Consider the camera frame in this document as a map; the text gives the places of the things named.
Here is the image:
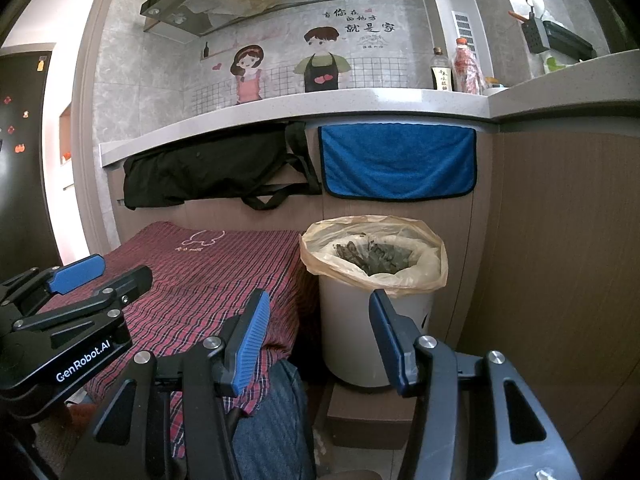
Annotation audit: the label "dark sauce bottle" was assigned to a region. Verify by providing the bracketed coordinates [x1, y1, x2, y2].
[431, 47, 453, 92]

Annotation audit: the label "white vent grille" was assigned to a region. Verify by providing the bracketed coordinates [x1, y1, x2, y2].
[451, 10, 476, 56]

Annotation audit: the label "black utensil holder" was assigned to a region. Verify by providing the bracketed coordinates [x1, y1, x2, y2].
[520, 0, 551, 54]

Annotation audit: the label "white bin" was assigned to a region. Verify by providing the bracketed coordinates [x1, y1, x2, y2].
[317, 272, 436, 388]

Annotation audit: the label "white countertop ledge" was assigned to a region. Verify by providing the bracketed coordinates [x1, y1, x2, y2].
[99, 47, 640, 168]

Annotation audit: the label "blue towel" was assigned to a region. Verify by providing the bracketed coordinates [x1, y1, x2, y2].
[318, 122, 477, 202]

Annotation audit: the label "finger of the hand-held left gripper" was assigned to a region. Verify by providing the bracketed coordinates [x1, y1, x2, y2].
[0, 254, 107, 321]
[10, 265, 153, 335]

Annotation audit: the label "black fabric bag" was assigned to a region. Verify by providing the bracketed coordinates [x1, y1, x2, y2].
[122, 121, 323, 211]

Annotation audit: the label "green white plastic bag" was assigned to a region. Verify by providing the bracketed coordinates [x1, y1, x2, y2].
[542, 52, 571, 75]

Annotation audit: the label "cartoon wall sticker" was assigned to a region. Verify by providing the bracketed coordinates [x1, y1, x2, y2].
[200, 5, 398, 107]

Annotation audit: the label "blue denim cloth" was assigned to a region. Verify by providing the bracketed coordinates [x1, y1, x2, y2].
[230, 359, 317, 480]

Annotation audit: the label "black refrigerator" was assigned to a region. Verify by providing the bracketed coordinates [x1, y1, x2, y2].
[0, 50, 63, 281]

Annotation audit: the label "glass range hood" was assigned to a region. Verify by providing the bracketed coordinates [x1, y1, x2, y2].
[140, 0, 351, 48]

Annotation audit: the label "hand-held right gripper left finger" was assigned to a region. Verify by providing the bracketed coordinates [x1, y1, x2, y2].
[60, 287, 273, 480]

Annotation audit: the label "dark window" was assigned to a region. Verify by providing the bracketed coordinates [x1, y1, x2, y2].
[575, 0, 640, 53]

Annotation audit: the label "red plaid tablecloth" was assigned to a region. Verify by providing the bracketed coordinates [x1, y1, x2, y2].
[37, 221, 301, 461]

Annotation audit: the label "brown cardboard box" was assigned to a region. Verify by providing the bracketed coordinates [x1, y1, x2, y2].
[325, 382, 416, 451]

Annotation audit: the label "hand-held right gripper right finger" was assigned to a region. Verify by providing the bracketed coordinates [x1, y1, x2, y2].
[368, 289, 583, 480]

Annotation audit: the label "clear bottle red contents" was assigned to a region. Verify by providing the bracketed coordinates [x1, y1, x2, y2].
[452, 37, 485, 96]

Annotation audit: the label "black tray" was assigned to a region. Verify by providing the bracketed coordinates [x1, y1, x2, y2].
[542, 20, 598, 61]

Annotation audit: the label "group of fridge magnets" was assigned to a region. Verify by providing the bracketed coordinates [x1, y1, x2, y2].
[0, 59, 48, 153]

